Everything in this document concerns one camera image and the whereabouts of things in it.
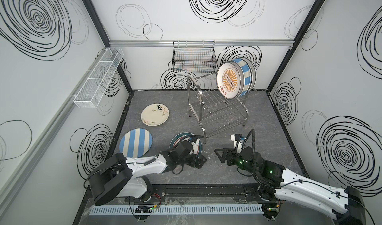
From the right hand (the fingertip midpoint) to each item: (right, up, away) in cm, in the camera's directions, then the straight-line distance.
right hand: (216, 154), depth 73 cm
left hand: (-6, -6, +9) cm, 12 cm away
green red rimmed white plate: (-21, +4, +20) cm, 29 cm away
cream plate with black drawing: (-39, +17, +32) cm, 54 cm away
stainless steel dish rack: (-1, +21, -4) cm, 22 cm away
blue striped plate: (-47, +1, +18) cm, 51 cm away
